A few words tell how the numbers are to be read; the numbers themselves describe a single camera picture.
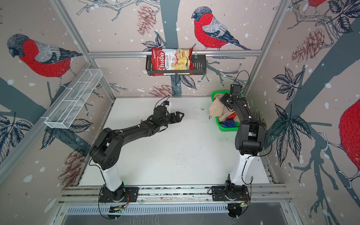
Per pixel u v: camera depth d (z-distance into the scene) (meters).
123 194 0.69
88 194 0.76
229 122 0.93
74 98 0.78
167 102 0.83
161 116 0.73
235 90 0.76
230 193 0.67
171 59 0.88
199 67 0.94
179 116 0.83
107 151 0.49
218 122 0.93
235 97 0.71
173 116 0.81
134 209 0.70
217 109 0.92
